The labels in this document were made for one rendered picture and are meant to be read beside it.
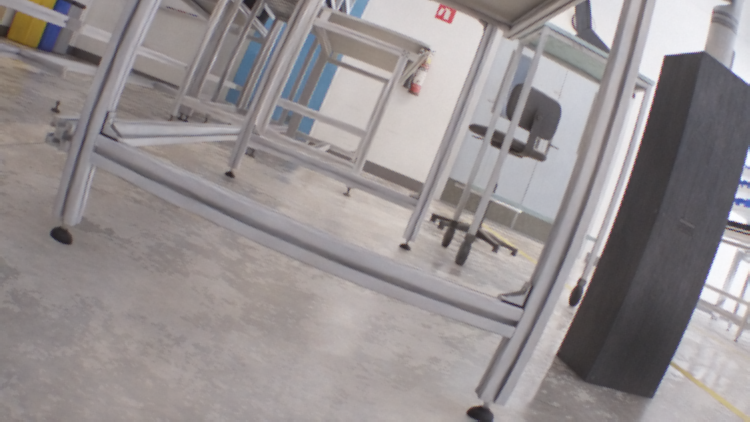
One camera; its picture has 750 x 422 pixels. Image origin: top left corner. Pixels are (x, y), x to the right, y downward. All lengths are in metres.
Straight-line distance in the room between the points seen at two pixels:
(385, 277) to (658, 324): 0.87
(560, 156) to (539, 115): 3.98
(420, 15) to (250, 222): 7.25
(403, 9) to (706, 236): 6.76
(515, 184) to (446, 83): 1.32
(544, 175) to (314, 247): 7.44
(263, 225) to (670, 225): 0.97
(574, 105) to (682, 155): 6.87
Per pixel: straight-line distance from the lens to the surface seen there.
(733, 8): 1.89
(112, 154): 1.05
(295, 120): 6.37
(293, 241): 1.00
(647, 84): 3.24
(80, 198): 1.07
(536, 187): 8.37
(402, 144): 8.06
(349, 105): 8.05
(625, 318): 1.65
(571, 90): 8.50
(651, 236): 1.63
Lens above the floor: 0.31
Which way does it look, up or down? 3 degrees down
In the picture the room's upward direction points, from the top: 22 degrees clockwise
